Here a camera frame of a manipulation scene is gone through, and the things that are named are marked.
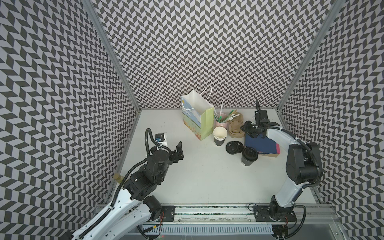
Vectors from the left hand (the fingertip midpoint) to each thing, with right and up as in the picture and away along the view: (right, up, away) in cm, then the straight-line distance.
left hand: (172, 144), depth 70 cm
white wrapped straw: (+27, +19, +29) cm, 44 cm away
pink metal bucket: (+28, +12, +30) cm, 42 cm away
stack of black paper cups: (+26, +3, +26) cm, 37 cm away
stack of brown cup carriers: (+37, +8, +31) cm, 49 cm away
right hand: (+40, +4, +25) cm, 47 cm away
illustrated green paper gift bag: (+12, +16, +14) cm, 24 cm away
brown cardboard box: (+56, -9, +18) cm, 59 cm away
